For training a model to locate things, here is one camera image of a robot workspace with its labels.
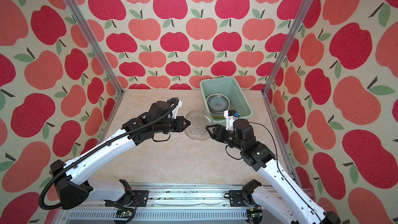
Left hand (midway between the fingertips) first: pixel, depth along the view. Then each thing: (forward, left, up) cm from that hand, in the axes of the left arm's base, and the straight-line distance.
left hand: (193, 125), depth 70 cm
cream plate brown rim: (+25, -17, -23) cm, 38 cm away
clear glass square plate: (+4, -3, -1) cm, 5 cm away
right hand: (-1, -9, -1) cm, 9 cm away
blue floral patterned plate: (+33, -17, -22) cm, 43 cm away
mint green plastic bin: (+41, -26, -14) cm, 50 cm away
